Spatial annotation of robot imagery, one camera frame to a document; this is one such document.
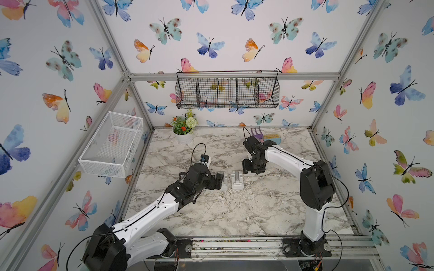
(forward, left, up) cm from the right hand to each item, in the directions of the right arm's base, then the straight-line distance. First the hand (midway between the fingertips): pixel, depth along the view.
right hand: (249, 170), depth 91 cm
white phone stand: (-7, +13, -5) cm, 16 cm away
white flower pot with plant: (+23, +39, +8) cm, 46 cm away
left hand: (-8, +17, +8) cm, 20 cm away
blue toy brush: (+30, -19, -7) cm, 36 cm away
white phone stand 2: (-5, +1, +5) cm, 7 cm away
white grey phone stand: (-4, +6, -5) cm, 9 cm away
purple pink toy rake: (+33, -9, -9) cm, 35 cm away
